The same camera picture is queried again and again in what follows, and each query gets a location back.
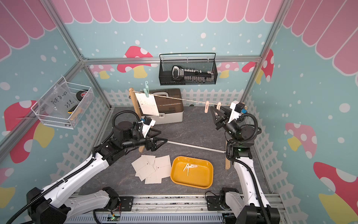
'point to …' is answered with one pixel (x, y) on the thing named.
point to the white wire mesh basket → (69, 123)
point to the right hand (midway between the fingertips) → (211, 107)
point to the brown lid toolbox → (170, 105)
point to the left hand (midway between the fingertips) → (163, 138)
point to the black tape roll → (80, 94)
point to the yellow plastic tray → (192, 171)
